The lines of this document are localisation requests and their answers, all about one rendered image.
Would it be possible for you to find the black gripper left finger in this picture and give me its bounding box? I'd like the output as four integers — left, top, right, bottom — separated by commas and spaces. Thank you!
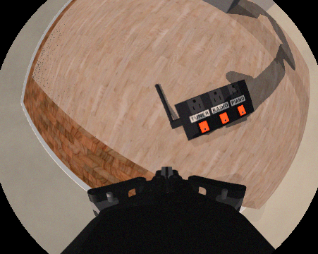
87, 167, 167, 217

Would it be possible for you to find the black power strip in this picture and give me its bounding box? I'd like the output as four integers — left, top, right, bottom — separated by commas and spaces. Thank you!
155, 79, 254, 141

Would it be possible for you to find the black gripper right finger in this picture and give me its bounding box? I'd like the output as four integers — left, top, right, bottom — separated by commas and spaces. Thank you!
167, 167, 246, 212

